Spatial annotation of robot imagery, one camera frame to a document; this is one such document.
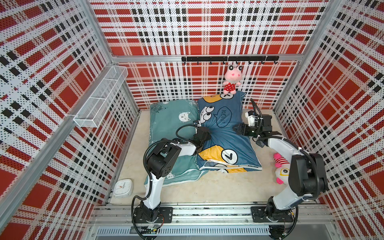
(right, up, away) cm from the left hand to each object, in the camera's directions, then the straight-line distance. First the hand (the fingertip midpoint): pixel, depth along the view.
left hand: (207, 129), depth 101 cm
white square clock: (-47, -31, -21) cm, 60 cm away
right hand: (+19, +2, -10) cm, 22 cm away
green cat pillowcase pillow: (-22, +6, +3) cm, 23 cm away
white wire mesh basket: (-71, +10, -12) cm, 73 cm away
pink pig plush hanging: (+15, +34, -10) cm, 38 cm away
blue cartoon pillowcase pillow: (+11, -11, -17) cm, 23 cm away
